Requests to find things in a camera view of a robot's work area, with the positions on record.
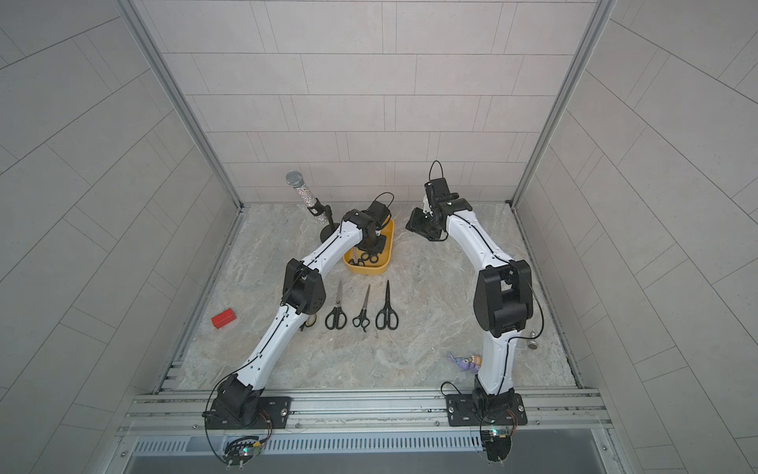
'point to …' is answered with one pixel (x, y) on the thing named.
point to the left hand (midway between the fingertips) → (381, 246)
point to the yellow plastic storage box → (385, 259)
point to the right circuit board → (497, 443)
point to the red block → (223, 318)
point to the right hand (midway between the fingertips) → (410, 224)
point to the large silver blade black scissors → (338, 317)
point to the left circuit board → (242, 449)
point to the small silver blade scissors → (364, 257)
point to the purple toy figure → (473, 362)
